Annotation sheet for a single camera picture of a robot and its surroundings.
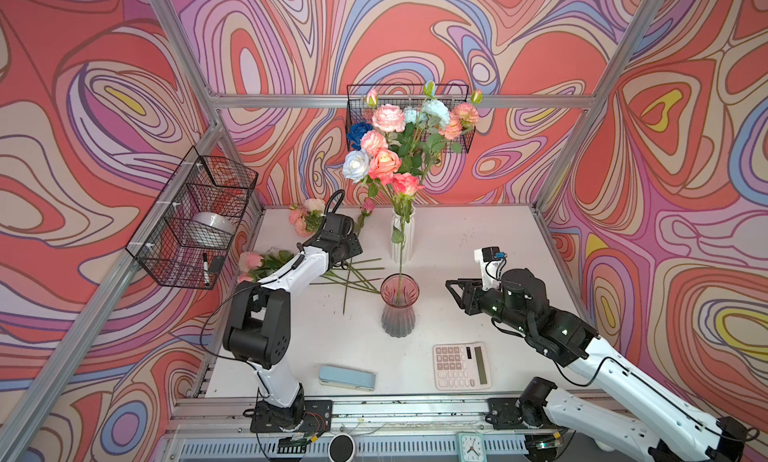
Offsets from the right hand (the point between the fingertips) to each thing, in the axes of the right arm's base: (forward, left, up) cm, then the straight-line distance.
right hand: (454, 290), depth 70 cm
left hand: (+25, +26, -11) cm, 37 cm away
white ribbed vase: (+24, +9, -6) cm, 26 cm away
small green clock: (-29, -2, -21) cm, 36 cm away
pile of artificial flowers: (+42, +45, -16) cm, 64 cm away
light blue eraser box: (-12, +33, -23) cm, 42 cm away
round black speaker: (-29, +27, -17) cm, 43 cm away
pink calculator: (-11, -3, -22) cm, 25 cm away
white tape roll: (+12, +58, +11) cm, 60 cm away
